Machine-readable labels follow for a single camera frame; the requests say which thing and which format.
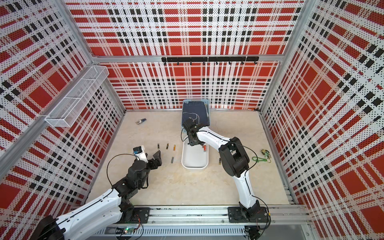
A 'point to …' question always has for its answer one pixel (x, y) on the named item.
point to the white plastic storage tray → (194, 157)
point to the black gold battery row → (167, 146)
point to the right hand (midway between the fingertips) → (200, 139)
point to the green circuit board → (128, 231)
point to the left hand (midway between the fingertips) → (156, 152)
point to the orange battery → (174, 147)
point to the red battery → (204, 148)
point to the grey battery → (172, 160)
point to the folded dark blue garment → (196, 110)
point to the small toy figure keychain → (140, 121)
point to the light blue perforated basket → (185, 100)
